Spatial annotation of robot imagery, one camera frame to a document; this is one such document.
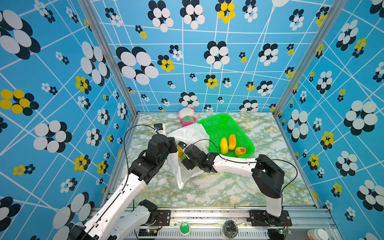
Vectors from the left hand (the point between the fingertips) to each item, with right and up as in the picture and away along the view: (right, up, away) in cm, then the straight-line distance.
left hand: (173, 136), depth 74 cm
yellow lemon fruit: (+29, -8, +22) cm, 38 cm away
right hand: (+7, -12, +15) cm, 21 cm away
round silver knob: (+25, -38, -12) cm, 47 cm away
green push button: (+6, -38, -11) cm, 40 cm away
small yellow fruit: (+3, -8, +5) cm, 10 cm away
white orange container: (+64, -41, -10) cm, 77 cm away
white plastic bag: (+8, +1, +5) cm, 10 cm away
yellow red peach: (+39, -11, +18) cm, 44 cm away
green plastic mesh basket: (+31, +6, +37) cm, 49 cm away
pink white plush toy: (+4, +13, +38) cm, 40 cm away
